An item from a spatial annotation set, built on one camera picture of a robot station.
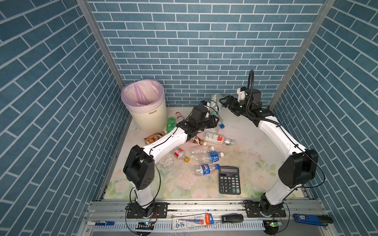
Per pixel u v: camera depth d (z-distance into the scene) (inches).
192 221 27.4
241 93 29.7
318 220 26.7
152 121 36.4
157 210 28.8
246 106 24.8
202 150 36.9
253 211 28.8
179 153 34.9
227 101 29.0
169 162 35.8
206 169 32.4
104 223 27.2
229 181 32.3
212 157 34.1
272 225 28.2
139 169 17.9
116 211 29.6
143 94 40.6
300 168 17.7
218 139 37.7
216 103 32.5
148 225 28.4
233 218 26.6
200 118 25.0
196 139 37.9
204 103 28.6
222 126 41.7
